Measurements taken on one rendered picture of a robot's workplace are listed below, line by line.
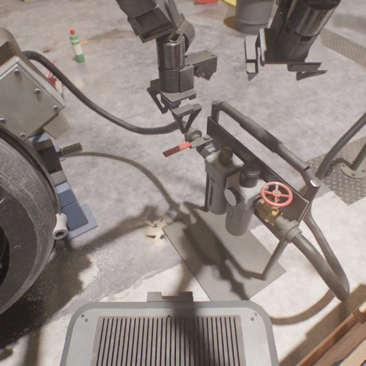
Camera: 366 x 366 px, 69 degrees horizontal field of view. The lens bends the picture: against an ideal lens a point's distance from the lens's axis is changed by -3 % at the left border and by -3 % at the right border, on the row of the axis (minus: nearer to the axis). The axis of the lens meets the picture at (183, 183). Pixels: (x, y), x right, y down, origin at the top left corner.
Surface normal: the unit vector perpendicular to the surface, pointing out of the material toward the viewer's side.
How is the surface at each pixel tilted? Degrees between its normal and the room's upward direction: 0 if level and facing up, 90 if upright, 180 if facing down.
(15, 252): 90
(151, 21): 99
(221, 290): 0
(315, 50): 30
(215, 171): 90
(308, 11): 114
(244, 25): 95
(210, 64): 90
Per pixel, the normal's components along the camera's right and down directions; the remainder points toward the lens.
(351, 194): -0.02, -0.65
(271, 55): -0.01, -0.18
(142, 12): 0.03, 0.99
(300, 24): -0.59, 0.79
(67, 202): 0.54, 0.64
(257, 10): -0.04, 0.81
